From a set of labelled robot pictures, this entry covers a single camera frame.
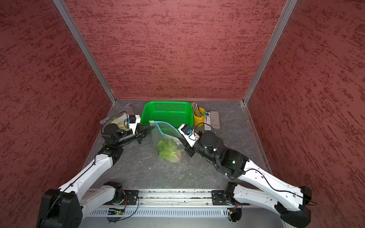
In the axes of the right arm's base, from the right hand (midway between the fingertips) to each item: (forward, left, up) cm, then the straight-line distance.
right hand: (181, 138), depth 64 cm
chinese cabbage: (+27, +45, -22) cm, 57 cm away
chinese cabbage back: (+2, +8, -16) cm, 18 cm away
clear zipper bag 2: (+44, +54, -28) cm, 75 cm away
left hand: (+9, +15, -5) cm, 18 cm away
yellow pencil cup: (+26, -12, -23) cm, 37 cm away
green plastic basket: (+40, +6, -30) cm, 51 cm away
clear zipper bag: (+4, +9, +1) cm, 10 cm away
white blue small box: (+28, -19, -30) cm, 46 cm away
